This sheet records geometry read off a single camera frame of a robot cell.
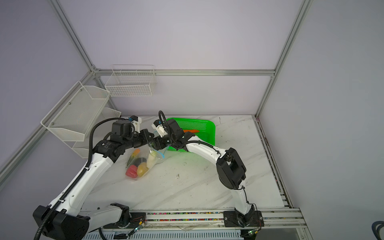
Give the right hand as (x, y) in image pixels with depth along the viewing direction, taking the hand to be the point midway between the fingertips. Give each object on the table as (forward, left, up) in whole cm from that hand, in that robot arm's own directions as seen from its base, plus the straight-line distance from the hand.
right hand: (150, 142), depth 80 cm
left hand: (0, -3, +6) cm, 7 cm away
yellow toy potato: (-8, +7, -15) cm, 19 cm away
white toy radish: (-5, +1, -9) cm, 11 cm away
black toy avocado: (-7, +7, -8) cm, 12 cm away
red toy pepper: (-11, +12, -14) cm, 21 cm away
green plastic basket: (+25, -31, -17) cm, 43 cm away
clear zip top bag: (-8, -8, 0) cm, 11 cm away
